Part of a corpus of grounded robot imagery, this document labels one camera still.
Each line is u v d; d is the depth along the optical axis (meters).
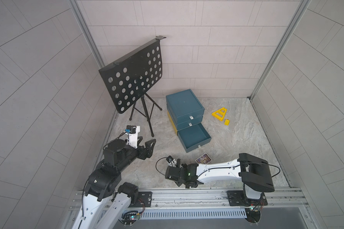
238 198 0.72
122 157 0.48
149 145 0.57
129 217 0.64
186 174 0.58
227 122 1.02
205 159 0.84
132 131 0.53
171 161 0.69
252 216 0.69
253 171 0.47
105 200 0.42
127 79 0.64
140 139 0.65
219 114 1.06
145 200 0.71
